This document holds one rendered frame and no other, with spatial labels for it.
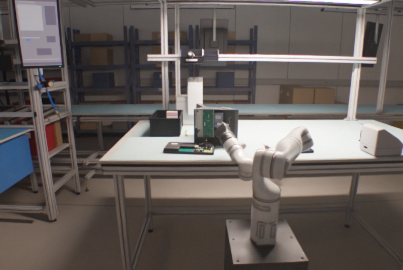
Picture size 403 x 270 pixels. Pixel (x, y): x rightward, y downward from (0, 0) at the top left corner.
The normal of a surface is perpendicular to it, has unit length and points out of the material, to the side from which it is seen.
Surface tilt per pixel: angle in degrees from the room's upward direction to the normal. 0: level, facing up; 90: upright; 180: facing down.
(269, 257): 0
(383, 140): 90
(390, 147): 90
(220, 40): 97
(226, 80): 90
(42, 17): 101
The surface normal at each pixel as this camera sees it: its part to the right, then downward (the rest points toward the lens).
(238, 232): 0.00, -0.98
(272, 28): 0.01, 0.21
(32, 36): 0.42, 0.37
